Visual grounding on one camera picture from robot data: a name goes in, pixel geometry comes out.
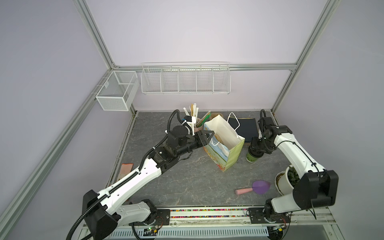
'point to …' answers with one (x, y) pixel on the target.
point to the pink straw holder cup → (198, 129)
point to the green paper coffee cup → (250, 158)
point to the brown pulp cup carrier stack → (214, 114)
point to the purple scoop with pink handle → (260, 187)
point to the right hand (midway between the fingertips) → (257, 149)
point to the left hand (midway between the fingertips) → (213, 136)
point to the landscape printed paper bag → (225, 147)
